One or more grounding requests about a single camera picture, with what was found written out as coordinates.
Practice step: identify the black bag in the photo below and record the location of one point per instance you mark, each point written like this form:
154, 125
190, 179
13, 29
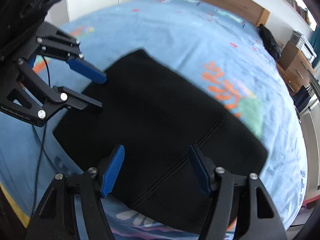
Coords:
268, 40

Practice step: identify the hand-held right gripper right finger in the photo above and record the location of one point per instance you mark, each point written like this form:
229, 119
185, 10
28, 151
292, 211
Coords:
200, 172

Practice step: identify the wooden dresser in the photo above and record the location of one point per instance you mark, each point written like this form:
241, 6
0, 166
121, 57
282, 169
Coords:
297, 65

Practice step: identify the dark shopping bag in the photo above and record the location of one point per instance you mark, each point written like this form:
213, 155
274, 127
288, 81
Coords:
302, 98

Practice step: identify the black pants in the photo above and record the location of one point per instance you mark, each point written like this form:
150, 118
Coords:
162, 110

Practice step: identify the blue printed blanket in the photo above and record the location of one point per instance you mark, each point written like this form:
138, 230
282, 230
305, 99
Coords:
175, 30

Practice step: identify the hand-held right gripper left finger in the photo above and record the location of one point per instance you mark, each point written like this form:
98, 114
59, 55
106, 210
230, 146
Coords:
112, 172

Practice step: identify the wooden headboard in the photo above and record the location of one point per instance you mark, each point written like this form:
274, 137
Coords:
225, 2

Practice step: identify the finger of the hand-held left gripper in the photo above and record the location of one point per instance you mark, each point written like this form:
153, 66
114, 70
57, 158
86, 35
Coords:
87, 71
80, 101

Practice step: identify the white printer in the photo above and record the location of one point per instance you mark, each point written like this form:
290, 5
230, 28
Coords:
303, 45

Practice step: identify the dark bed base yellow trim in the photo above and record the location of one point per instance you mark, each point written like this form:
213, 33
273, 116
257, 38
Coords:
7, 217

